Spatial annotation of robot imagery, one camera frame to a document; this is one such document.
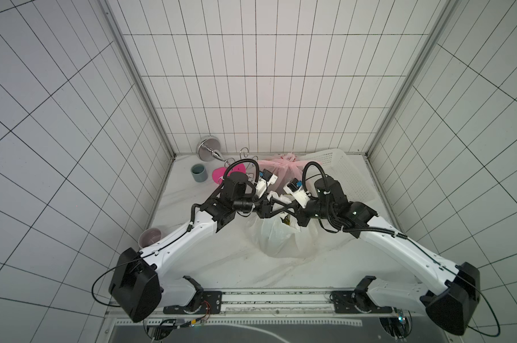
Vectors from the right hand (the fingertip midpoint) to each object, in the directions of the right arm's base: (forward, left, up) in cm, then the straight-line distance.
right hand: (284, 201), depth 74 cm
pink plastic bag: (+19, -2, -4) cm, 20 cm away
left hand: (-4, +2, +2) cm, 5 cm away
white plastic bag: (-11, 0, -3) cm, 12 cm away
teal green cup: (+24, +41, -15) cm, 50 cm away
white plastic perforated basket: (+36, -29, -19) cm, 50 cm away
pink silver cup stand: (+40, +40, -14) cm, 58 cm away
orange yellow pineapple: (-6, -1, -3) cm, 7 cm away
